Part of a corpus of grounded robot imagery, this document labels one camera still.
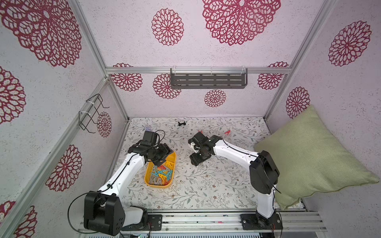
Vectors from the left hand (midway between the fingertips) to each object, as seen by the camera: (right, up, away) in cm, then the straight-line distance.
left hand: (170, 155), depth 82 cm
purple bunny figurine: (-20, +15, +25) cm, 35 cm away
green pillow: (+65, +1, -16) cm, 67 cm away
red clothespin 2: (+20, +13, +31) cm, 39 cm away
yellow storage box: (-6, -14, +5) cm, 16 cm away
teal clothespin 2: (-2, -13, +5) cm, 14 cm away
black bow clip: (+3, +19, +34) cm, 39 cm away
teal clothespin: (-7, -11, +7) cm, 15 cm away
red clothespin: (+39, +12, +30) cm, 51 cm away
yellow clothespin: (-2, -8, +10) cm, 13 cm away
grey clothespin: (-9, -15, +3) cm, 18 cm away
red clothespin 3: (-3, -17, +3) cm, 17 cm away
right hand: (+13, -3, +6) cm, 15 cm away
